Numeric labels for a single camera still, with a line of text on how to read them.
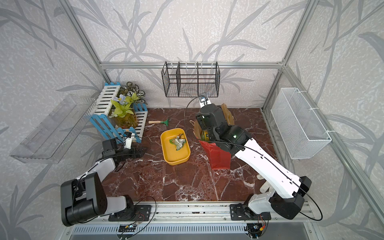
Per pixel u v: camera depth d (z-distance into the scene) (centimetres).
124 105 91
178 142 94
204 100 51
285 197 39
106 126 86
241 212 74
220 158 80
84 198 43
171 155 92
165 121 112
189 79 105
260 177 85
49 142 65
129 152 79
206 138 92
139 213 72
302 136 61
